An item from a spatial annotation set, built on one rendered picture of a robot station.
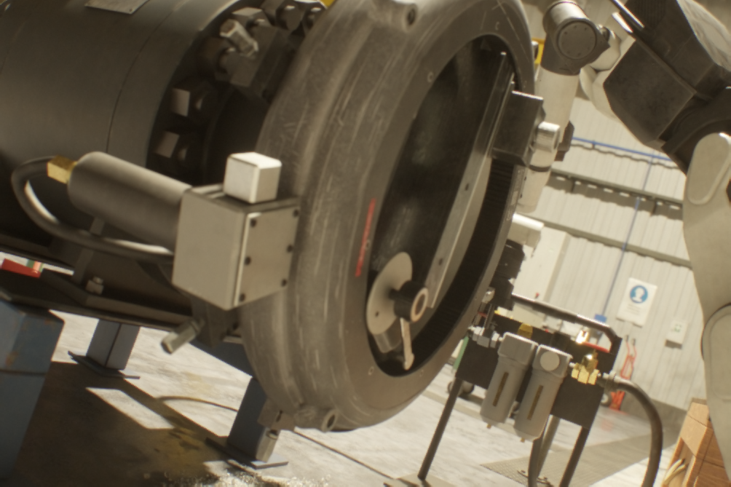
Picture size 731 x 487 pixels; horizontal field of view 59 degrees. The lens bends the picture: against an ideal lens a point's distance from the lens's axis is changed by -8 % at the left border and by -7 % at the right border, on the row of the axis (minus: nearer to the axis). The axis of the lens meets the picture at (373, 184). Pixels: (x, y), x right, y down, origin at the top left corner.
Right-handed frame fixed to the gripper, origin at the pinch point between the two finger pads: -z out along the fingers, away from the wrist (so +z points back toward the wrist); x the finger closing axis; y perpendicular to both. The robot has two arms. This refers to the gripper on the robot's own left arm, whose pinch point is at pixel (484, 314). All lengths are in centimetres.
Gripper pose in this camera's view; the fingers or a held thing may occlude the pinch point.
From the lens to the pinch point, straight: 174.1
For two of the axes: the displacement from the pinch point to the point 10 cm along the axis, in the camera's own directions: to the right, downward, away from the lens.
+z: 3.6, -9.2, 1.4
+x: -8.6, -2.7, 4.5
